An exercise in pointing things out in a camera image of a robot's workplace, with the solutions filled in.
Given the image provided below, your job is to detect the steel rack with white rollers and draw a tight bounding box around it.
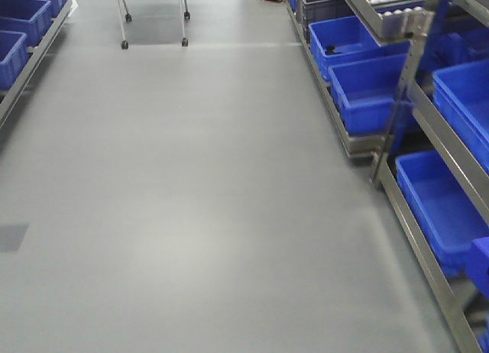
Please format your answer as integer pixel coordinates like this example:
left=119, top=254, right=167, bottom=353
left=335, top=0, right=489, bottom=353

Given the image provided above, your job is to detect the blue bottle-shaped plastic box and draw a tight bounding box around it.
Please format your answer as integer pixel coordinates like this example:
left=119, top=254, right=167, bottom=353
left=465, top=236, right=489, bottom=299

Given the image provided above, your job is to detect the dark grey plastic bin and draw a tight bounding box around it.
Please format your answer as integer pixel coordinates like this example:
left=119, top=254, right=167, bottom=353
left=296, top=0, right=355, bottom=43

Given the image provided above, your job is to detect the row of blue bins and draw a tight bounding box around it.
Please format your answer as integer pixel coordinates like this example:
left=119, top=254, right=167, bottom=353
left=395, top=22, right=489, bottom=280

